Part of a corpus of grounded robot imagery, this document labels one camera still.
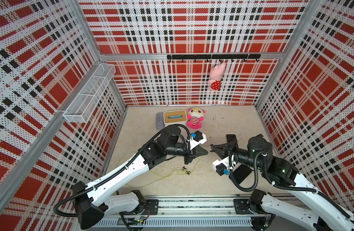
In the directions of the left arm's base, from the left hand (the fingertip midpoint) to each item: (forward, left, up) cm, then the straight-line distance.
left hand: (206, 151), depth 63 cm
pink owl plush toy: (+40, +2, -23) cm, 46 cm away
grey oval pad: (+38, +29, -26) cm, 55 cm away
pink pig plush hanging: (+54, -11, +4) cm, 55 cm away
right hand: (+3, -4, +3) cm, 6 cm away
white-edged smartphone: (+23, -21, -25) cm, 40 cm away
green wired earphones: (+2, +13, -29) cm, 31 cm away
